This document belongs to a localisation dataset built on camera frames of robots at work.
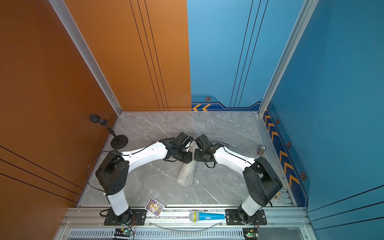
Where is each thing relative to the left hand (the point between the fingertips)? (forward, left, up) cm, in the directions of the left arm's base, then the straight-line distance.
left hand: (191, 156), depth 89 cm
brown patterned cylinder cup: (+5, -44, -2) cm, 44 cm away
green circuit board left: (-37, +32, -7) cm, 49 cm away
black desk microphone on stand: (+12, +50, -4) cm, 51 cm away
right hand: (0, -4, 0) cm, 4 cm away
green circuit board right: (-36, -30, -7) cm, 47 cm away
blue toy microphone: (-31, -3, -2) cm, 31 cm away
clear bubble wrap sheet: (-12, +2, +1) cm, 12 cm away
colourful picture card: (-26, +18, -5) cm, 32 cm away
